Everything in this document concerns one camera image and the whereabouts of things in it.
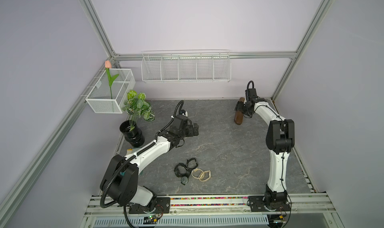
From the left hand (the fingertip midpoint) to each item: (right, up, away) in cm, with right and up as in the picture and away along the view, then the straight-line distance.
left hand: (192, 127), depth 86 cm
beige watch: (+5, -26, -6) cm, 27 cm away
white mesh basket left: (-45, +19, -5) cm, 49 cm away
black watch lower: (-4, -26, -5) cm, 27 cm away
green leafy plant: (-30, +13, -7) cm, 34 cm away
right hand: (+32, +12, +18) cm, 39 cm away
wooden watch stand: (+31, +7, +13) cm, 34 cm away
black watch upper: (-3, -21, +2) cm, 21 cm away
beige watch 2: (+7, -28, -6) cm, 30 cm away
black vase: (-35, -4, +1) cm, 36 cm away
